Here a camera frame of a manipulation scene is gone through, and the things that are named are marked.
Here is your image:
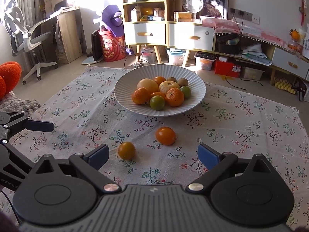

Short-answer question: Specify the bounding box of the speckled yellow pear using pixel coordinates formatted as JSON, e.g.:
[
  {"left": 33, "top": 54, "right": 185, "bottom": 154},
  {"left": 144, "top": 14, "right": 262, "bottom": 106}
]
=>
[{"left": 159, "top": 81, "right": 180, "bottom": 94}]

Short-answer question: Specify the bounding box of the framed picture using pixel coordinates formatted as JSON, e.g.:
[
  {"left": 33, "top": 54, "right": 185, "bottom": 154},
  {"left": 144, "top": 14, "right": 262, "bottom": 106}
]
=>
[{"left": 196, "top": 0, "right": 229, "bottom": 20}]

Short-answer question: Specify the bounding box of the smooth yellow pear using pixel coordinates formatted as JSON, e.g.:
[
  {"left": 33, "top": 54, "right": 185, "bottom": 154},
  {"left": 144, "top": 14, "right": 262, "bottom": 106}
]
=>
[{"left": 136, "top": 78, "right": 159, "bottom": 94}]

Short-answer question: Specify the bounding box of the purple plush toy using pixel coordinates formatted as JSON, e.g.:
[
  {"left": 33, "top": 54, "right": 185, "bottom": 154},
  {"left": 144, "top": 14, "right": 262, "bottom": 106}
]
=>
[{"left": 101, "top": 5, "right": 124, "bottom": 37}]

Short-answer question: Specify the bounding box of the red gift bag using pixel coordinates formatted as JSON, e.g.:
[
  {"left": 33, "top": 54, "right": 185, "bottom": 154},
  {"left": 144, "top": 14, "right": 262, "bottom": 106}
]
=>
[{"left": 98, "top": 30, "right": 126, "bottom": 62}]

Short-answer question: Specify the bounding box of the wooden shelf cabinet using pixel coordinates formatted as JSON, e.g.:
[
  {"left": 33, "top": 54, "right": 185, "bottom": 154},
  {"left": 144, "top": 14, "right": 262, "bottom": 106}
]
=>
[{"left": 123, "top": 0, "right": 215, "bottom": 63}]

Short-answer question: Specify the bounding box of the grey knitted blanket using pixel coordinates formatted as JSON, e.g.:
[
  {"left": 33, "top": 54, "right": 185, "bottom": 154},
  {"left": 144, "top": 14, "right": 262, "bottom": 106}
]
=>
[{"left": 0, "top": 91, "right": 41, "bottom": 116}]

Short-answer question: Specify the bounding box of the green tomato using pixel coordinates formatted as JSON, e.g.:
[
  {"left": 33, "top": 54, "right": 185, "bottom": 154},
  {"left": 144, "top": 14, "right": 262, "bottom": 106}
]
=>
[
  {"left": 180, "top": 86, "right": 191, "bottom": 99},
  {"left": 150, "top": 95, "right": 165, "bottom": 111}
]

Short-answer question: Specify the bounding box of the long tv console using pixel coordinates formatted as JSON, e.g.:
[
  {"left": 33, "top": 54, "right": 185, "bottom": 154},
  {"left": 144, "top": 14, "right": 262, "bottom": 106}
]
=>
[{"left": 214, "top": 32, "right": 308, "bottom": 82}]

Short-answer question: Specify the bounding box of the white ribbed plate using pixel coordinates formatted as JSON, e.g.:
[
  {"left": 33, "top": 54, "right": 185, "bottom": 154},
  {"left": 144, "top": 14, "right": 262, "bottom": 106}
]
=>
[{"left": 114, "top": 64, "right": 206, "bottom": 117}]

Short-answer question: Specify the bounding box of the bumpy orange tangerine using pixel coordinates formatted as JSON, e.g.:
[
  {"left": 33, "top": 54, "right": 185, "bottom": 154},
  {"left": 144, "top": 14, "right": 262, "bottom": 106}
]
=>
[
  {"left": 165, "top": 87, "right": 184, "bottom": 107},
  {"left": 132, "top": 87, "right": 150, "bottom": 105}
]

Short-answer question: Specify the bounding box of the pink cloth cover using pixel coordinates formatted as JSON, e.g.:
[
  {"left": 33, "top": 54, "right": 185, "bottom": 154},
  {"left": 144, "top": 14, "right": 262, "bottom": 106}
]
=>
[{"left": 201, "top": 16, "right": 288, "bottom": 48}]

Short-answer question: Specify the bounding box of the wooden desk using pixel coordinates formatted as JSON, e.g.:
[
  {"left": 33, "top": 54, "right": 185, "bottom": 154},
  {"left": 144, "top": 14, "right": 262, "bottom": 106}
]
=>
[{"left": 39, "top": 0, "right": 83, "bottom": 64}]

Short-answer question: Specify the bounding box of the yellow-orange tomato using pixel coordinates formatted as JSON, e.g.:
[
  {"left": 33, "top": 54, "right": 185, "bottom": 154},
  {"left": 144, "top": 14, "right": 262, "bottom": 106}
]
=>
[{"left": 117, "top": 141, "right": 136, "bottom": 160}]

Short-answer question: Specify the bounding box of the brown kiwi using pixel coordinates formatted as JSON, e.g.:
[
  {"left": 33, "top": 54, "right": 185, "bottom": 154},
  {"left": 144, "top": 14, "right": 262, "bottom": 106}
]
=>
[
  {"left": 166, "top": 77, "right": 177, "bottom": 82},
  {"left": 177, "top": 78, "right": 188, "bottom": 87}
]

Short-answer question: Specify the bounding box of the floral white tablecloth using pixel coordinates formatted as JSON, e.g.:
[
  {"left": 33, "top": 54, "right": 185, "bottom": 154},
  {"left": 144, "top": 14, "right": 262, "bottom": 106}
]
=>
[{"left": 0, "top": 65, "right": 309, "bottom": 231}]

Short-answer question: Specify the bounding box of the white office chair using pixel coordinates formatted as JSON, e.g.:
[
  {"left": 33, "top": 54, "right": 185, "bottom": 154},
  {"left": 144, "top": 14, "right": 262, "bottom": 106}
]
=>
[{"left": 4, "top": 0, "right": 58, "bottom": 85}]

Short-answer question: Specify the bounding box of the orange plush toy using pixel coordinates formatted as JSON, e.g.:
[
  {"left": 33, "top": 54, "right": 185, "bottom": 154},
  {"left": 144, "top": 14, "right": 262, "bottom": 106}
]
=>
[{"left": 0, "top": 61, "right": 22, "bottom": 99}]

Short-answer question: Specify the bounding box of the orange tomato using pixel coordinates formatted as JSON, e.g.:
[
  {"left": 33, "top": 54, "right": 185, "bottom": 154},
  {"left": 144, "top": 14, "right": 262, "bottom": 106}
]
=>
[
  {"left": 150, "top": 91, "right": 166, "bottom": 99},
  {"left": 154, "top": 76, "right": 166, "bottom": 86},
  {"left": 155, "top": 126, "right": 176, "bottom": 146}
]

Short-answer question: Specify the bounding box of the red storage box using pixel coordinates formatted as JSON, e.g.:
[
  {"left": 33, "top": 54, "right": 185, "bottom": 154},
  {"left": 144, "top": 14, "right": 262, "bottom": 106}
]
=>
[{"left": 214, "top": 60, "right": 241, "bottom": 78}]

